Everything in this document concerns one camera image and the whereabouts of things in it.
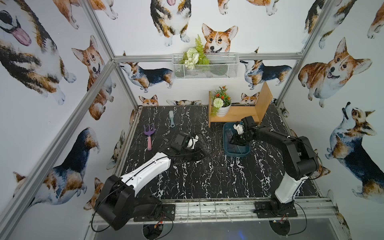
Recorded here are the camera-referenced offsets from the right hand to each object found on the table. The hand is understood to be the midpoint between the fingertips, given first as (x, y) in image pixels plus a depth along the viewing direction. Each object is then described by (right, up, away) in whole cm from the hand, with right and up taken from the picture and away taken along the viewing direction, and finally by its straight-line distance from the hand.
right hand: (235, 138), depth 95 cm
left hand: (-20, -6, -14) cm, 25 cm away
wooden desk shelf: (+9, +16, +13) cm, 22 cm away
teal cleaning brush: (-45, +15, +22) cm, 52 cm away
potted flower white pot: (-9, +23, -2) cm, 24 cm away
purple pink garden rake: (-59, +2, +11) cm, 60 cm away
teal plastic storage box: (-3, -7, +2) cm, 8 cm away
